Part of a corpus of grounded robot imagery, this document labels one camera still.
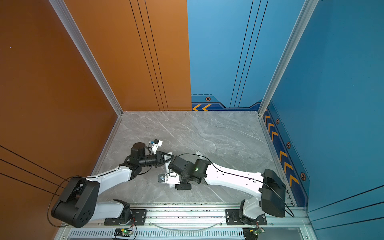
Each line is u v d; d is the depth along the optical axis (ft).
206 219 2.46
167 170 2.53
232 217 2.38
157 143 2.65
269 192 1.31
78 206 1.38
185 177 2.11
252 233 2.29
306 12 2.33
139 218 2.43
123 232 2.33
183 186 2.08
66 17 2.38
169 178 2.01
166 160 2.56
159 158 2.43
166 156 2.61
